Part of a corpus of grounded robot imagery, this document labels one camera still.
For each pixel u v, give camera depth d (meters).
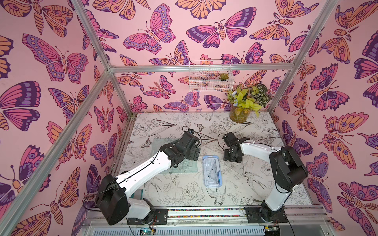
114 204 0.39
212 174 0.88
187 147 0.60
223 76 0.92
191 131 0.71
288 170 0.48
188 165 0.92
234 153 0.73
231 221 0.73
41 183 0.50
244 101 0.95
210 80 1.06
